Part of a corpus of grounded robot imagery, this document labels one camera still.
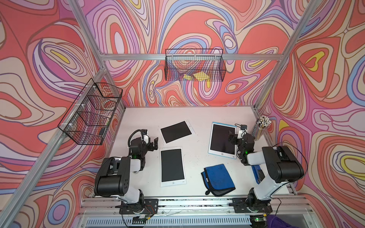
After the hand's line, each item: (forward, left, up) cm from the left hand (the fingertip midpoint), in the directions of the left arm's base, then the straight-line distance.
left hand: (151, 137), depth 93 cm
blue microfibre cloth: (-25, -41, -7) cm, 49 cm away
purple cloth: (-45, -64, -4) cm, 79 cm away
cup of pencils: (+4, -70, +11) cm, 71 cm away
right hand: (+4, -58, -1) cm, 58 cm away
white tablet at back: (+10, -16, -7) cm, 20 cm away
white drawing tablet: (-18, -14, -7) cm, 24 cm away
